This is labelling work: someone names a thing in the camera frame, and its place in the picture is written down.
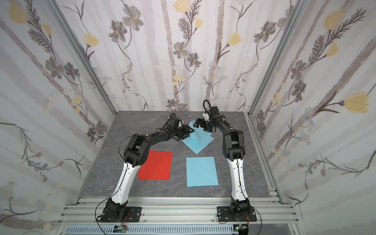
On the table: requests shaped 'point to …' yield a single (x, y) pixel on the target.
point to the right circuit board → (242, 229)
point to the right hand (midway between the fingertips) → (203, 123)
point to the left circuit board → (120, 228)
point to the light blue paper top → (201, 171)
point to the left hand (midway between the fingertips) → (194, 131)
